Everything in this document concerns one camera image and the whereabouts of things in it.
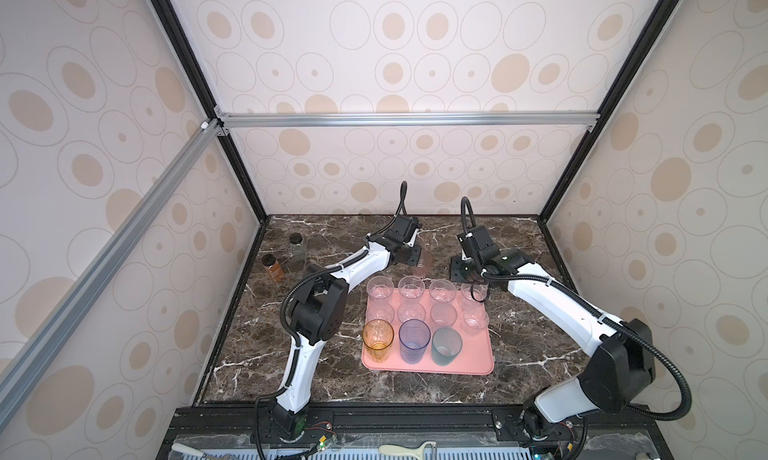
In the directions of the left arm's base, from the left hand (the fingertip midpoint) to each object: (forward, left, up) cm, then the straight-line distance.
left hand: (423, 247), depth 96 cm
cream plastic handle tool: (-54, +4, -8) cm, 54 cm away
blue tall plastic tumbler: (-30, +4, +1) cm, 30 cm away
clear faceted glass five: (-11, +14, -7) cm, 19 cm away
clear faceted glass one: (-10, +4, -7) cm, 13 cm away
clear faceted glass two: (-18, +14, -9) cm, 24 cm away
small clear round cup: (-20, -15, -9) cm, 27 cm away
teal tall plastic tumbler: (-28, -6, -9) cm, 30 cm away
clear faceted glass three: (-11, -6, -8) cm, 15 cm away
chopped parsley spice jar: (+3, +43, -5) cm, 43 cm away
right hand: (-11, -8, +5) cm, 15 cm away
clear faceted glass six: (-18, +4, -7) cm, 20 cm away
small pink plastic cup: (-1, -1, -10) cm, 10 cm away
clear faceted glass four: (-23, -10, +13) cm, 28 cm away
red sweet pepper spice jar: (-6, +48, -4) cm, 48 cm away
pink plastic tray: (-31, -14, -10) cm, 36 cm away
